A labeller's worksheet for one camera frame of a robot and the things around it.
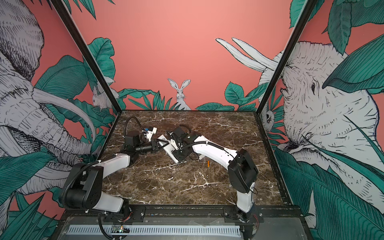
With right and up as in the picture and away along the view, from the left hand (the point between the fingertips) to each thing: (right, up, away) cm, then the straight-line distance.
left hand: (168, 142), depth 82 cm
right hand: (+5, -7, +1) cm, 8 cm away
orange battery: (+23, -15, +11) cm, 30 cm away
